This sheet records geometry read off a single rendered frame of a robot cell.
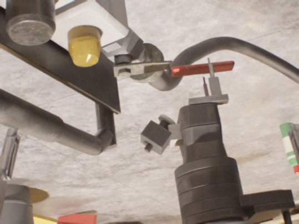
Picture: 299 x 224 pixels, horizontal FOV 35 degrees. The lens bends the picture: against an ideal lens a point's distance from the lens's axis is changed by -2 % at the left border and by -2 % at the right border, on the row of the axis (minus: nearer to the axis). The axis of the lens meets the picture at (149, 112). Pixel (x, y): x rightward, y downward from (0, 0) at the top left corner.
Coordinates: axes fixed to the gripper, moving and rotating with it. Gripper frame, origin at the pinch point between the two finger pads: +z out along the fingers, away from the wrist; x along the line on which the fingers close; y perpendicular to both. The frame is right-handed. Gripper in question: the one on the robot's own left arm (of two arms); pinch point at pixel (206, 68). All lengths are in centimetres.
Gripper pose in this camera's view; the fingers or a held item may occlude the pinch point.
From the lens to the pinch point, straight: 62.8
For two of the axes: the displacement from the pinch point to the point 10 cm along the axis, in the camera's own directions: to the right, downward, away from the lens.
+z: -1.4, -9.1, 4.0
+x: -0.2, 4.0, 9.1
